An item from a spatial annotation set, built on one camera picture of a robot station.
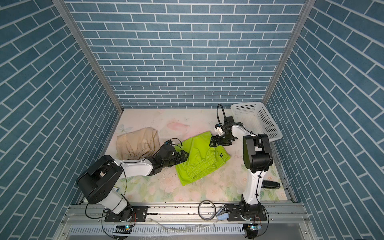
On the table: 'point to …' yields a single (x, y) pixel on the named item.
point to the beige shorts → (137, 145)
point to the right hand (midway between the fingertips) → (216, 143)
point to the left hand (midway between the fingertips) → (185, 157)
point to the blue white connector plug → (223, 216)
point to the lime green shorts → (203, 159)
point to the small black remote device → (272, 185)
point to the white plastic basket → (254, 117)
